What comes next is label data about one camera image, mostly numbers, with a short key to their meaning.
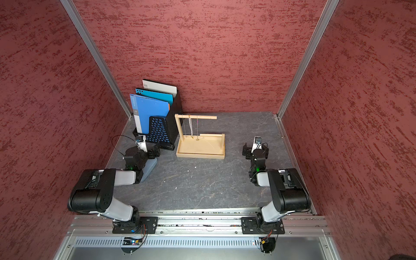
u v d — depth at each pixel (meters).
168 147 1.00
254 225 0.74
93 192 0.45
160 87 0.99
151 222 0.74
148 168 0.89
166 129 0.90
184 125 0.93
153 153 0.85
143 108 0.90
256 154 0.77
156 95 0.93
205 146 1.03
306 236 0.76
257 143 0.79
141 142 0.80
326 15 0.73
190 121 0.90
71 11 0.71
